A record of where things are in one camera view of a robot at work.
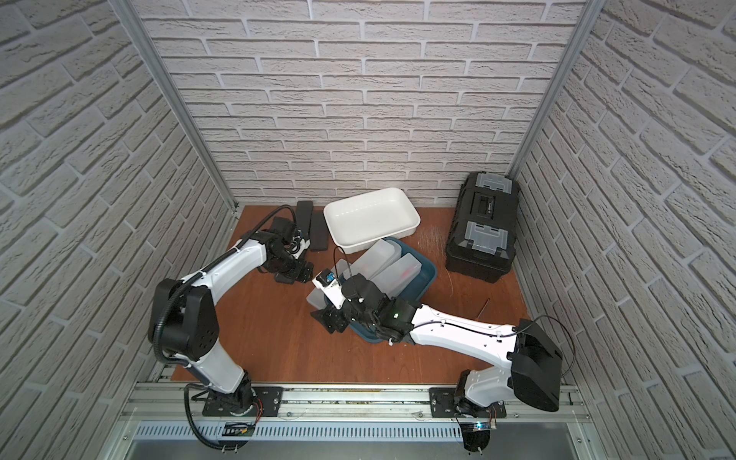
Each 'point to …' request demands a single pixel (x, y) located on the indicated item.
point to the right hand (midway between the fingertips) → (325, 302)
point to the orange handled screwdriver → (482, 310)
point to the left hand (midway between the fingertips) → (303, 268)
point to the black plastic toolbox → (481, 239)
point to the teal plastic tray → (411, 292)
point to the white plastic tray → (361, 219)
